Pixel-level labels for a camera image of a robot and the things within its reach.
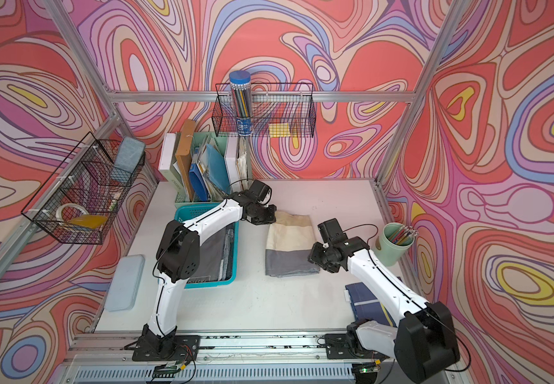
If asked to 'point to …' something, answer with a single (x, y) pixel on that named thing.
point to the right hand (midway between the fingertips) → (315, 265)
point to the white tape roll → (59, 210)
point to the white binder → (230, 157)
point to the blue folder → (218, 170)
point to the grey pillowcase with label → (216, 257)
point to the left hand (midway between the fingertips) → (279, 219)
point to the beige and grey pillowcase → (289, 242)
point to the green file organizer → (204, 190)
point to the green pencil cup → (395, 241)
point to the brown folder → (185, 154)
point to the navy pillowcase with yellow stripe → (366, 305)
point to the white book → (167, 158)
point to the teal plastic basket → (186, 211)
